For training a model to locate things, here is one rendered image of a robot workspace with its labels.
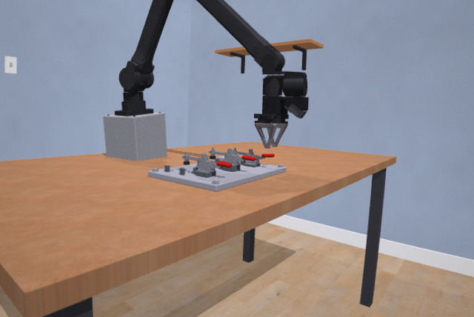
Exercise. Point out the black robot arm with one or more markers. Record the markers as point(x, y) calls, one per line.
point(132, 77)

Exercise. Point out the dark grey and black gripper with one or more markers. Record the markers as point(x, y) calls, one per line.
point(271, 122)

